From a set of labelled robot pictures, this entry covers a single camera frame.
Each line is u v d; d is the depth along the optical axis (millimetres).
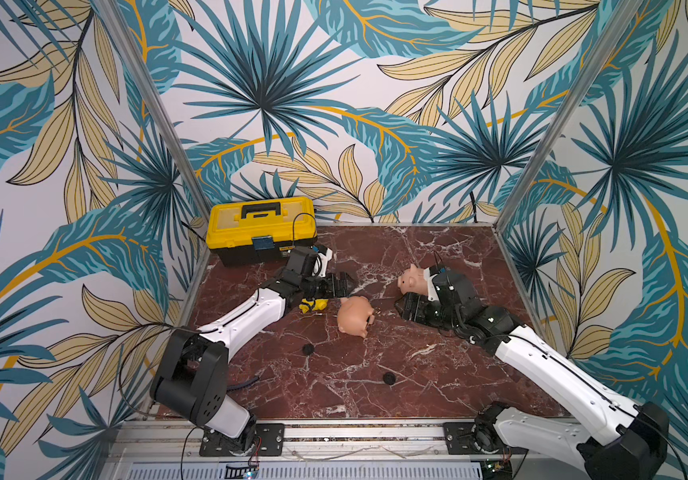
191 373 437
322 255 788
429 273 712
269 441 735
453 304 570
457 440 733
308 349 885
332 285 748
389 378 837
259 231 955
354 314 865
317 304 761
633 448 374
